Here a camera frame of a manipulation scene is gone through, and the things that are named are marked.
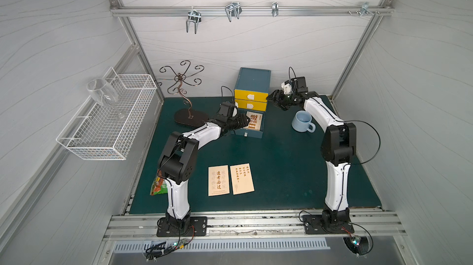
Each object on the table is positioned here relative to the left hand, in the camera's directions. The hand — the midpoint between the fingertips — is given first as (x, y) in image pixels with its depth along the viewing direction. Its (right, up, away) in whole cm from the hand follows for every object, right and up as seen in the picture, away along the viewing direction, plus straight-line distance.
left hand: (248, 121), depth 95 cm
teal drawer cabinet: (+2, +19, +6) cm, 20 cm away
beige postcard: (-4, -27, -9) cm, 29 cm away
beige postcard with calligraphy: (-15, -28, -9) cm, 33 cm away
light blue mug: (+29, 0, +3) cm, 29 cm away
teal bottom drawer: (+1, -6, +4) cm, 7 cm away
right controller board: (+43, -48, -23) cm, 69 cm away
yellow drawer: (+1, +9, +6) cm, 11 cm away
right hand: (+12, +13, +1) cm, 17 cm away
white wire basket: (-52, -2, -28) cm, 60 cm away
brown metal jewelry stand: (-37, +3, +12) cm, 39 cm away
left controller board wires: (-33, -45, -29) cm, 63 cm away
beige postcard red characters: (+5, 0, +13) cm, 14 cm away
